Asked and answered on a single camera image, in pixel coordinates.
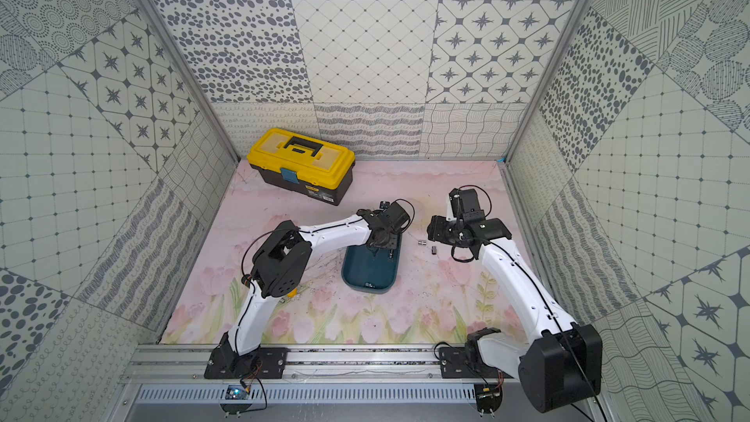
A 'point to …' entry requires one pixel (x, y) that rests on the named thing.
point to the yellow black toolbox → (303, 164)
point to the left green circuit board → (236, 392)
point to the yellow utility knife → (293, 293)
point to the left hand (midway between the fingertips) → (391, 236)
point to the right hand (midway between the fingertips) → (438, 234)
